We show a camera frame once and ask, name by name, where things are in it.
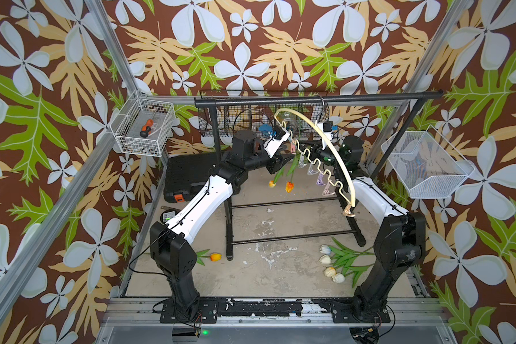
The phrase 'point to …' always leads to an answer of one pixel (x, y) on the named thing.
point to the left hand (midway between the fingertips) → (289, 147)
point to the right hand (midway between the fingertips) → (297, 144)
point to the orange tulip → (289, 185)
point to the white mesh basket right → (428, 165)
